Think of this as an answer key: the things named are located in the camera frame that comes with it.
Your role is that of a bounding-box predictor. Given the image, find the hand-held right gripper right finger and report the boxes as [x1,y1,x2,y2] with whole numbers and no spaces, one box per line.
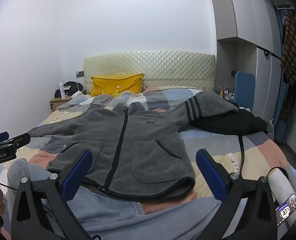
[195,149,285,240]

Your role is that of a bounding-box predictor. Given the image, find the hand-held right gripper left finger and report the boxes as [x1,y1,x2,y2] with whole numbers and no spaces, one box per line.
[11,150,93,240]

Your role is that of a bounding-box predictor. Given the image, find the grey fleece zip jacket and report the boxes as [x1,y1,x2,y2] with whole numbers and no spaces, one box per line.
[27,90,239,201]

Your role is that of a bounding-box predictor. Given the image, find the patchwork checked duvet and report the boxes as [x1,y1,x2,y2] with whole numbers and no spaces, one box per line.
[0,85,296,215]

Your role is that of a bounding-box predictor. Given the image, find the wooden nightstand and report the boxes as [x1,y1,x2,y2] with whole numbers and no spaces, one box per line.
[50,95,75,112]

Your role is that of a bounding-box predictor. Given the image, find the black garment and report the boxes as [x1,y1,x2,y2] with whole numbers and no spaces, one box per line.
[189,109,269,136]

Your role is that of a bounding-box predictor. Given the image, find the person's grey pants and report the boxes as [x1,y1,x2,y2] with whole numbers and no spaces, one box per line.
[7,159,224,240]

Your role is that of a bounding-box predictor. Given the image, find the black bag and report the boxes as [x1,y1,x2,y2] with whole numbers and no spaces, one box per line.
[55,81,85,98]

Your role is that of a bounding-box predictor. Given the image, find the group of small bottles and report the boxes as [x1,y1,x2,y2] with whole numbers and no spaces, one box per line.
[218,86,236,98]

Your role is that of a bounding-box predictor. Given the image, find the blue padded board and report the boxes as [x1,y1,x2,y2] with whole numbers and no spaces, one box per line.
[234,71,256,117]

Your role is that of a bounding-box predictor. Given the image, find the yellow pillow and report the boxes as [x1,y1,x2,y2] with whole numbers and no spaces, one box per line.
[91,73,145,97]

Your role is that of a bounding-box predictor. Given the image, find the cream quilted headboard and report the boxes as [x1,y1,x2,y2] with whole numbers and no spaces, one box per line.
[83,51,216,96]

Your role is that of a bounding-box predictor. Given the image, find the hanging houndstooth coat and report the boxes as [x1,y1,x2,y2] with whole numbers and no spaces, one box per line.
[279,10,296,123]

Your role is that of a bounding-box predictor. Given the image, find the grey overhead cabinet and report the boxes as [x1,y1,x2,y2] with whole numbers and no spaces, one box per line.
[207,0,283,55]

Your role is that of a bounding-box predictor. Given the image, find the thin black cable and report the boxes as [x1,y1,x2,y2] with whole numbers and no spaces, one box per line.
[0,183,19,191]

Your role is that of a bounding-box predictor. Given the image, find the black strap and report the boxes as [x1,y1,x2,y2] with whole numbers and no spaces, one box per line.
[238,134,247,178]

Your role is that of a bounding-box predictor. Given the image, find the smartphone on white mount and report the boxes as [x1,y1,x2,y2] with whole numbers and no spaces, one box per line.
[268,169,296,227]

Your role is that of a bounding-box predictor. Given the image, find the black clothes rail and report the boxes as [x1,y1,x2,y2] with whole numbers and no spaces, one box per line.
[256,46,283,59]

